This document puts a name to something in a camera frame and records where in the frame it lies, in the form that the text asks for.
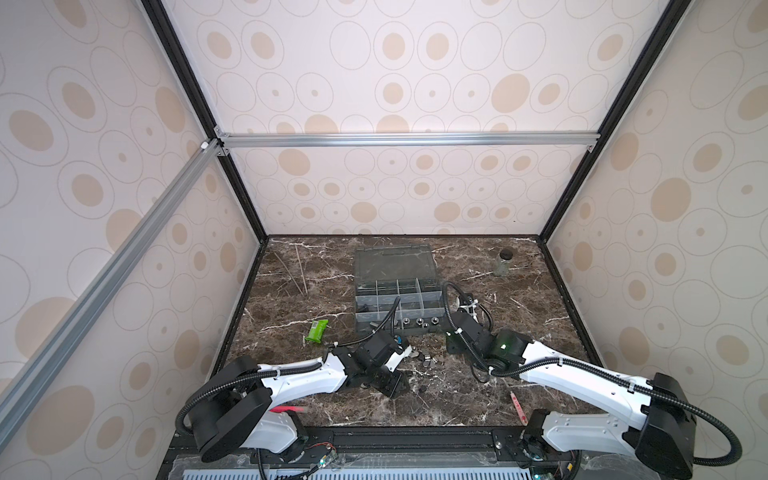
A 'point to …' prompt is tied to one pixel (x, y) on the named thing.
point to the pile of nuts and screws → (427, 378)
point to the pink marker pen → (281, 409)
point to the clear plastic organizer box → (397, 290)
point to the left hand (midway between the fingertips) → (412, 387)
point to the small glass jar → (501, 267)
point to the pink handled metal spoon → (519, 409)
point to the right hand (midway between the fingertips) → (454, 330)
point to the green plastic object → (317, 330)
